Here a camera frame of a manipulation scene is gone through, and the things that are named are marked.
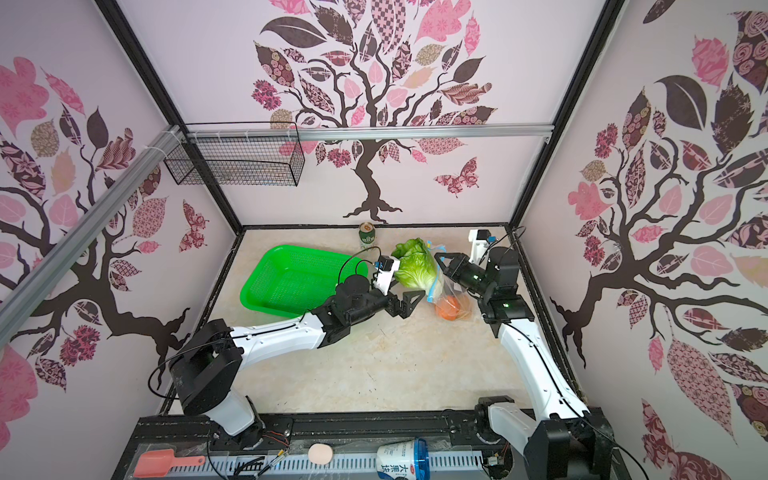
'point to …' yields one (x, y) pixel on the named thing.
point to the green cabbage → (417, 267)
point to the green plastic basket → (293, 281)
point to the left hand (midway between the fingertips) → (414, 289)
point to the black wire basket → (266, 153)
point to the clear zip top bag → (446, 286)
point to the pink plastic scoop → (154, 464)
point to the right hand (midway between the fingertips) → (437, 252)
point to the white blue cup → (403, 460)
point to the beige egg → (320, 454)
